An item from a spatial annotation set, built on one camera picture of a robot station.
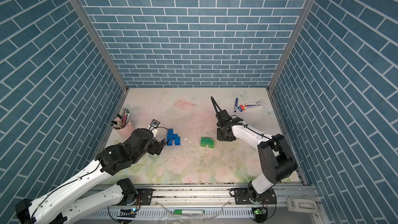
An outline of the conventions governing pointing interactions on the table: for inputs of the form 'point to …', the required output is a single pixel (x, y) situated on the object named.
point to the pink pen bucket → (126, 131)
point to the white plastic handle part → (301, 205)
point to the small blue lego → (170, 131)
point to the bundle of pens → (123, 118)
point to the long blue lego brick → (172, 137)
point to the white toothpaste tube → (251, 105)
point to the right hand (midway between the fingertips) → (222, 138)
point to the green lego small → (212, 145)
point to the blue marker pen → (236, 105)
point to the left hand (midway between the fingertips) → (160, 136)
